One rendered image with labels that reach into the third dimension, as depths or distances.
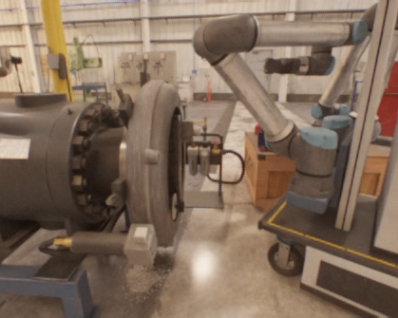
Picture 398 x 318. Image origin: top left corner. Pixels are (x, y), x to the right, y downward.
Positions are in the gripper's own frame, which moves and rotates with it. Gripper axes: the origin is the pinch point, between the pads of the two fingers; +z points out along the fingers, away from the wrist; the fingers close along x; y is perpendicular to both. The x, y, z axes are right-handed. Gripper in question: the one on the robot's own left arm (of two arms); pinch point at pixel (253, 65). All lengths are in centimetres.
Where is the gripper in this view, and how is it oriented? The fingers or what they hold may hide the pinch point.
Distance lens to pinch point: 126.1
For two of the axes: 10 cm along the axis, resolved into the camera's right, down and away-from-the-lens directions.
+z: -10.0, -0.2, 0.6
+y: 0.6, -3.1, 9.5
